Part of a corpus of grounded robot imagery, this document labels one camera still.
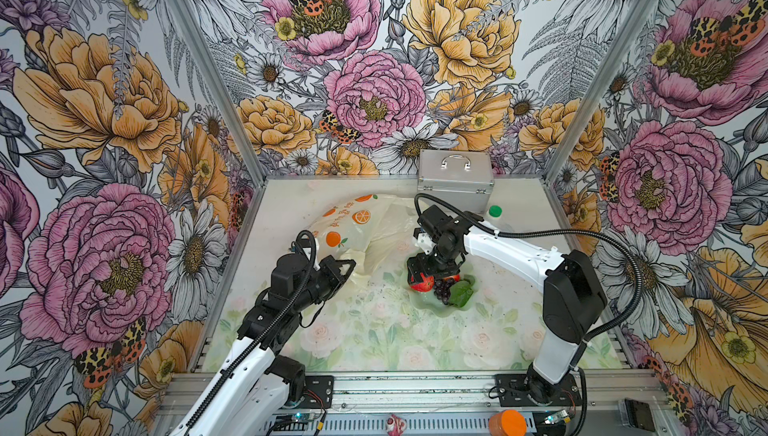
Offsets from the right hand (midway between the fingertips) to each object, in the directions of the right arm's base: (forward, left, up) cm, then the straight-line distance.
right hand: (427, 286), depth 82 cm
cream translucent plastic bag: (+15, +14, +5) cm, 21 cm away
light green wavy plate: (-1, -1, -8) cm, 9 cm away
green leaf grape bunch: (-1, -7, -3) cm, 8 cm away
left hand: (0, +18, +10) cm, 21 cm away
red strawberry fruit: (+2, 0, -3) cm, 3 cm away
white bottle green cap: (+24, -25, -1) cm, 35 cm away
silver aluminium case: (+38, -16, +3) cm, 41 cm away
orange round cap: (-31, -14, -1) cm, 34 cm away
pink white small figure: (-30, +10, -5) cm, 32 cm away
